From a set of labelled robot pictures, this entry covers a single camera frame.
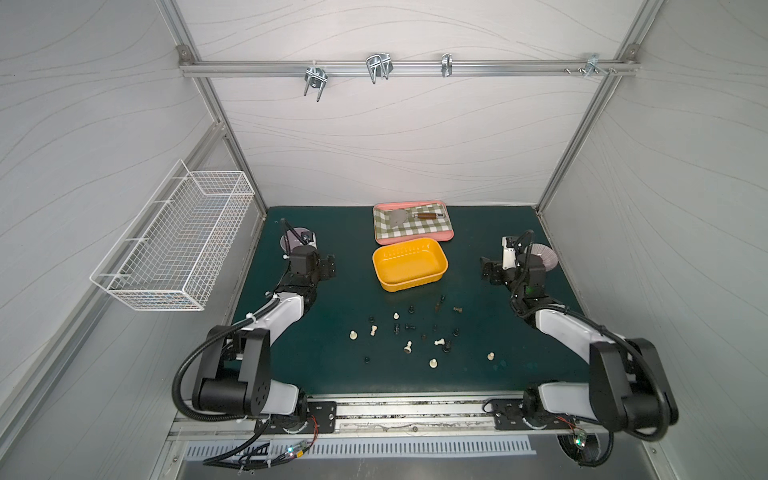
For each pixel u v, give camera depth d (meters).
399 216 1.18
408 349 0.84
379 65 0.77
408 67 0.78
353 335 0.87
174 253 0.69
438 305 0.91
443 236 1.12
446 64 0.78
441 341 0.85
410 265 1.04
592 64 0.77
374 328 0.88
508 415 0.73
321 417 0.74
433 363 0.81
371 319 0.90
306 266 0.69
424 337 0.86
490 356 0.82
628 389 0.43
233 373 0.43
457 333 0.87
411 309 0.92
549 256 1.02
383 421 0.73
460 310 0.93
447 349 0.84
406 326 0.88
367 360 0.82
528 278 0.68
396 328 0.88
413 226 1.15
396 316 0.91
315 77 0.79
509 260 0.79
